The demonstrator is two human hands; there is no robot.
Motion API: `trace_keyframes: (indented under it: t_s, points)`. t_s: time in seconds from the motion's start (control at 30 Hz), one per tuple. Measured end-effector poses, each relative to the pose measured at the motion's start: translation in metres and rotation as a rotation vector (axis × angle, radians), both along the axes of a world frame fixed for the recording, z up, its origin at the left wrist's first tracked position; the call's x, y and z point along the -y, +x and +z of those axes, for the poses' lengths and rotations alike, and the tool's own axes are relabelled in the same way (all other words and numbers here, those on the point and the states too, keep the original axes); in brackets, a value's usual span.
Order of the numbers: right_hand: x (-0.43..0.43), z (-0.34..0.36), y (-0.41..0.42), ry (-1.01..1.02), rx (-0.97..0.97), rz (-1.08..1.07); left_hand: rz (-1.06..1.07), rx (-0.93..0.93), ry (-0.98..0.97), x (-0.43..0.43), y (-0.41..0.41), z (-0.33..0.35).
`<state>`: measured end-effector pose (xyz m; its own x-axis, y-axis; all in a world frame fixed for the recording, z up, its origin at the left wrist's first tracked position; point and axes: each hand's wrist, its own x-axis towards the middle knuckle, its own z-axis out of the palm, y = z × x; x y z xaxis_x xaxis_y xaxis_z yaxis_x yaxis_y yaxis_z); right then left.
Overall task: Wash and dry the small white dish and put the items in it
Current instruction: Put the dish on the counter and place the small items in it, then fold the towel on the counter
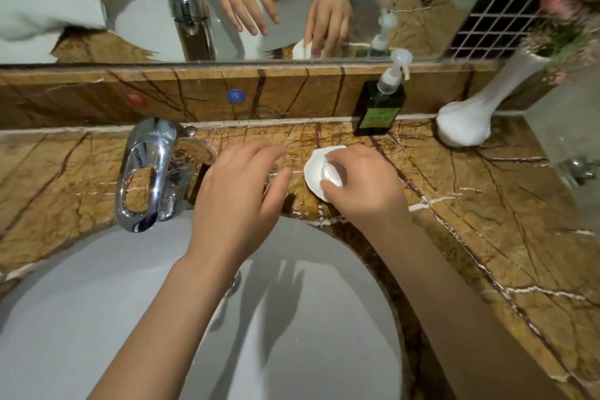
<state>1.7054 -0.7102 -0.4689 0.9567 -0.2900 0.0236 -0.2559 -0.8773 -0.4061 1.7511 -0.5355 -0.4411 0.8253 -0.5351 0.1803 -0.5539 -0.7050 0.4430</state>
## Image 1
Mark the person's left hand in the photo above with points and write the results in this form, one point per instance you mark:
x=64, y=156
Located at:
x=229, y=217

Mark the person's right hand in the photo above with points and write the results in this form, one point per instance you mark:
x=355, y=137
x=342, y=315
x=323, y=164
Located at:
x=375, y=193

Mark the small white soap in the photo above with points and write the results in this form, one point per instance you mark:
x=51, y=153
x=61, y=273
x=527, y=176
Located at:
x=334, y=175

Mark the white soap dish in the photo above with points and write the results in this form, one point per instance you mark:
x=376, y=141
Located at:
x=311, y=170

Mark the white sink basin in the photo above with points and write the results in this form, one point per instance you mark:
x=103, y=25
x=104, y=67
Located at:
x=94, y=320

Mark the person's left forearm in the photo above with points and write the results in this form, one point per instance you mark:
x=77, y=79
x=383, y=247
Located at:
x=159, y=343

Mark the person's right forearm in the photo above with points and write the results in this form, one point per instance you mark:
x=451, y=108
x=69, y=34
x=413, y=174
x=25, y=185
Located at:
x=459, y=329

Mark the dark green pump bottle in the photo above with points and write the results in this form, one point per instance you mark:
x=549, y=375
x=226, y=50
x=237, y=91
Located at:
x=375, y=109

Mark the chrome faucet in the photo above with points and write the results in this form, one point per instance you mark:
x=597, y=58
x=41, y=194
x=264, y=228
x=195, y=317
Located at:
x=150, y=142

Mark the white vase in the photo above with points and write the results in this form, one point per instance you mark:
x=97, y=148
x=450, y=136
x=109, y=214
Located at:
x=461, y=125

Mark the blue dot sticker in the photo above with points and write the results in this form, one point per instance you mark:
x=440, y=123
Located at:
x=235, y=96

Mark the brown marble vanity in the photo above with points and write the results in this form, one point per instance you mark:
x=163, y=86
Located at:
x=492, y=226

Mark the red dot sticker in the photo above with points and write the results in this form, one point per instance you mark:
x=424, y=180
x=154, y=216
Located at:
x=137, y=99

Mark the chrome wall fitting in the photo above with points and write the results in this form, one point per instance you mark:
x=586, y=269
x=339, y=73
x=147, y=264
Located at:
x=581, y=170

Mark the wall mirror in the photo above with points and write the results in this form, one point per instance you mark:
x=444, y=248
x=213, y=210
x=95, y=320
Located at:
x=140, y=15

